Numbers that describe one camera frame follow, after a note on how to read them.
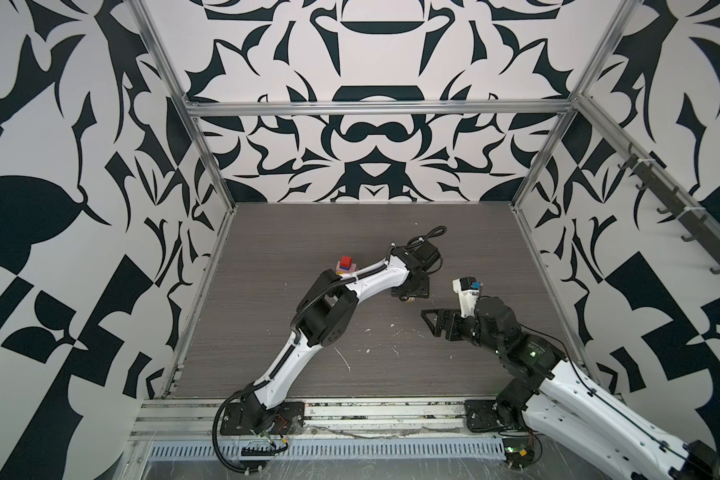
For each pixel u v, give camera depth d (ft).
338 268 3.08
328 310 1.86
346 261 3.05
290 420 2.42
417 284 2.73
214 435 2.28
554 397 1.68
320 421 2.49
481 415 2.44
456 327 2.21
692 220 1.93
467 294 2.28
